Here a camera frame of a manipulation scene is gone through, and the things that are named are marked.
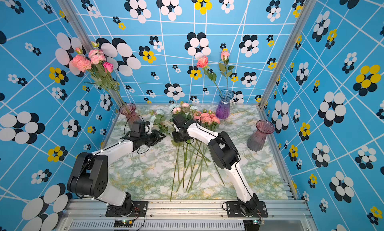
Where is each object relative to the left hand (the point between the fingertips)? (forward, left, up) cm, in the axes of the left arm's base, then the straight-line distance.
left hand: (166, 135), depth 91 cm
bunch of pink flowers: (-10, -16, -9) cm, 21 cm away
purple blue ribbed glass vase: (+20, -37, +2) cm, 43 cm away
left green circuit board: (-44, +18, -12) cm, 49 cm away
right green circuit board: (-43, -47, -6) cm, 64 cm away
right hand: (+2, -6, -7) cm, 10 cm away
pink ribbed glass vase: (-2, -57, -4) cm, 57 cm away
